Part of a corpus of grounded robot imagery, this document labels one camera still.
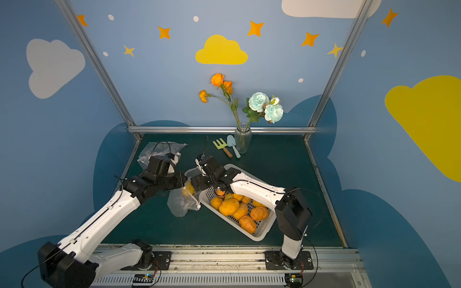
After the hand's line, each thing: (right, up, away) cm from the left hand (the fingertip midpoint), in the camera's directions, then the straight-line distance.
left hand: (187, 175), depth 78 cm
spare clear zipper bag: (-31, +13, +33) cm, 46 cm away
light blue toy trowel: (+19, +18, +40) cm, 48 cm away
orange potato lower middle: (+24, -18, +4) cm, 30 cm away
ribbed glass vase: (+26, +19, +21) cm, 39 cm away
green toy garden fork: (+13, +14, +36) cm, 41 cm away
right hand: (+6, -1, +5) cm, 7 cm away
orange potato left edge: (+12, -13, +4) cm, 18 cm away
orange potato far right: (+32, -15, +8) cm, 36 cm away
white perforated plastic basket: (+33, -24, 0) cm, 41 cm away
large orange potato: (+19, -15, +1) cm, 24 cm away
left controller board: (-17, -43, -5) cm, 46 cm away
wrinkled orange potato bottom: (+27, -22, 0) cm, 35 cm away
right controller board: (+46, -43, -5) cm, 63 cm away
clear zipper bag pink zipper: (-4, -13, +8) cm, 16 cm away
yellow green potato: (+1, -6, -2) cm, 7 cm away
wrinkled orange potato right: (+33, -18, +3) cm, 37 cm away
